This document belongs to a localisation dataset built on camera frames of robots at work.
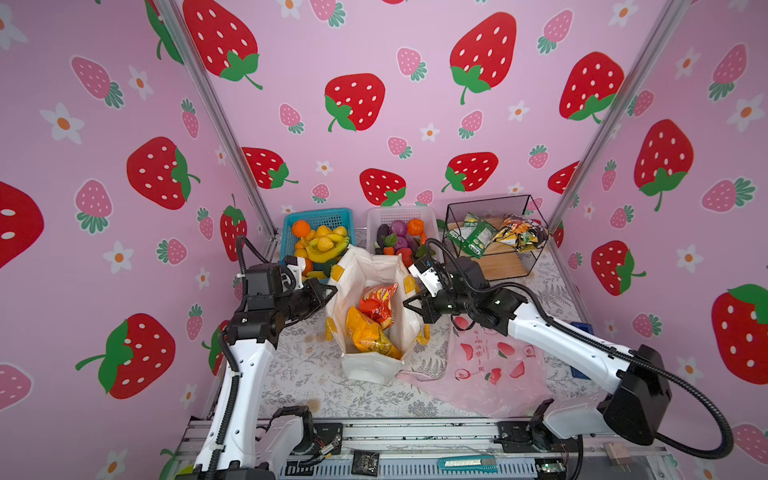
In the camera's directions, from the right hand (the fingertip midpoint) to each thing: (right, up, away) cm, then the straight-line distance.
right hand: (404, 301), depth 74 cm
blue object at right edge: (+55, -10, +14) cm, 58 cm away
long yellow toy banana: (-28, +11, +30) cm, 43 cm away
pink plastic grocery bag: (+23, -21, +11) cm, 33 cm away
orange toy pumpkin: (+6, +23, +41) cm, 47 cm away
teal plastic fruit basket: (-24, +27, +44) cm, 57 cm away
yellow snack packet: (-9, -8, -2) cm, 12 cm away
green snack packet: (+23, +18, +19) cm, 35 cm away
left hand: (-17, +4, -1) cm, 17 cm away
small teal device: (+15, -39, -4) cm, 42 cm away
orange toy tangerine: (-38, +22, +37) cm, 58 cm away
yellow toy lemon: (-28, +16, +32) cm, 46 cm away
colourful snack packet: (+39, +18, +17) cm, 46 cm away
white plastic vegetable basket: (-9, +28, +43) cm, 52 cm away
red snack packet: (-7, -1, +4) cm, 9 cm away
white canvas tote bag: (-14, +7, +5) cm, 16 cm away
